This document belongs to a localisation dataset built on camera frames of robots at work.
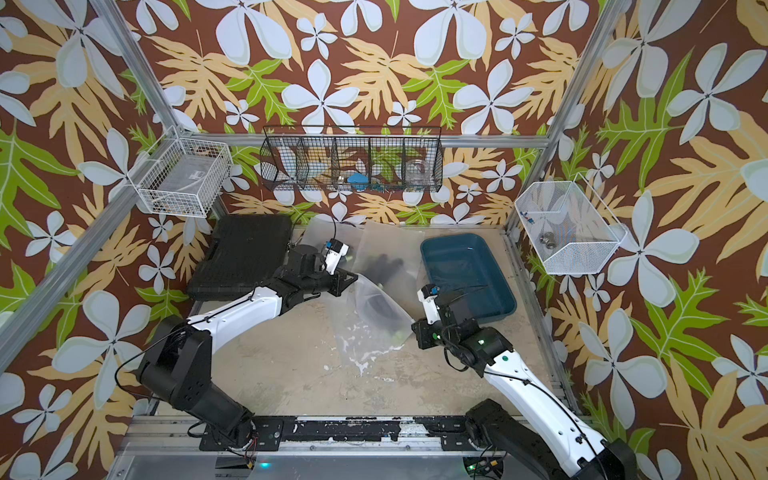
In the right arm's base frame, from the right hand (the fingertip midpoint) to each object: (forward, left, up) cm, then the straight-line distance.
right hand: (411, 325), depth 78 cm
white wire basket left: (+39, +68, +20) cm, 81 cm away
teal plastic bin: (+31, -24, -14) cm, 42 cm away
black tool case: (+28, +55, -4) cm, 62 cm away
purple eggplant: (+28, +8, -12) cm, 31 cm away
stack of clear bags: (0, +15, -14) cm, 21 cm away
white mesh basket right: (+22, -46, +12) cm, 52 cm away
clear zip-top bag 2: (+50, +33, -14) cm, 61 cm away
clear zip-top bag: (+10, +16, -2) cm, 19 cm away
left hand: (+15, +15, +3) cm, 21 cm away
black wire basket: (+51, +20, +18) cm, 58 cm away
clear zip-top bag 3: (+33, +4, -12) cm, 35 cm away
